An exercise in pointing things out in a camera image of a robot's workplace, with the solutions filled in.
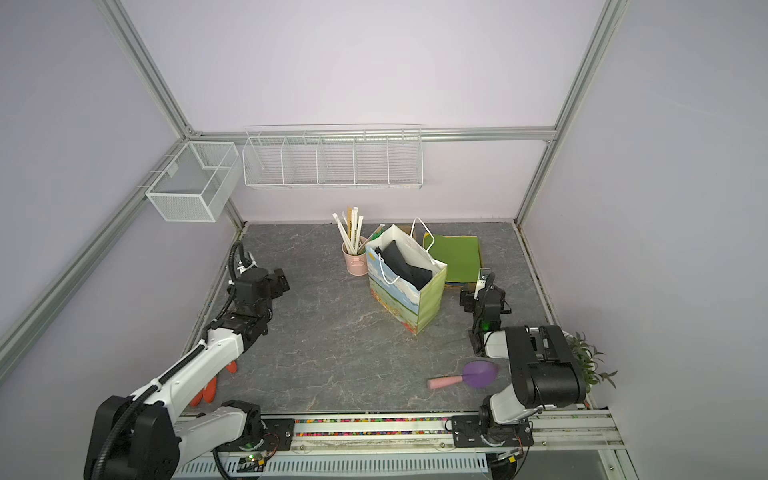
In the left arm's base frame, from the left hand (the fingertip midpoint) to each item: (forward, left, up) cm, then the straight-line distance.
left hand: (264, 276), depth 84 cm
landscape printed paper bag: (-13, -41, 0) cm, 43 cm away
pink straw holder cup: (+10, -25, -10) cm, 29 cm away
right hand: (-2, -66, -10) cm, 66 cm away
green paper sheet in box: (+15, -62, -14) cm, 65 cm away
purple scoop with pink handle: (-26, -59, -17) cm, 67 cm away
